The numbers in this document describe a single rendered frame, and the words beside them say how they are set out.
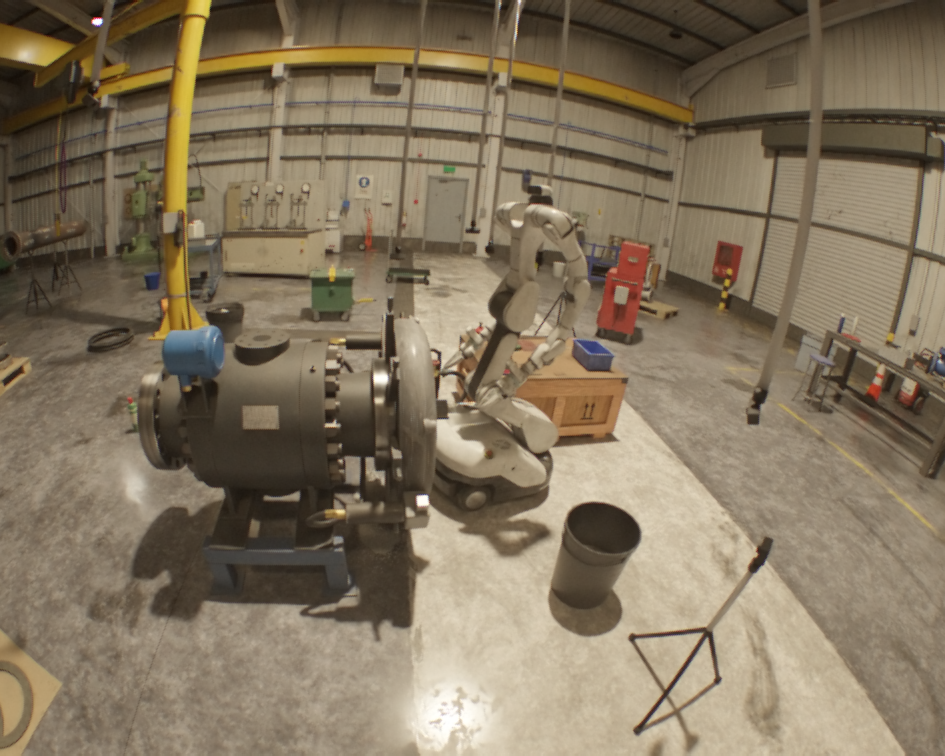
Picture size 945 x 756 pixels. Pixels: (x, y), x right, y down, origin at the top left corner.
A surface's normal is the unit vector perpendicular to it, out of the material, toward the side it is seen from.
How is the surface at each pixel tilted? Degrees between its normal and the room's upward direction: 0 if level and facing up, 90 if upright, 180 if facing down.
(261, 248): 90
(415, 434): 71
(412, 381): 46
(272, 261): 90
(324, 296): 90
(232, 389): 42
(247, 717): 0
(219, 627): 0
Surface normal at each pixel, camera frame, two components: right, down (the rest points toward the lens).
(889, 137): -0.99, -0.04
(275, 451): 0.26, 0.33
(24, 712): 0.11, -0.91
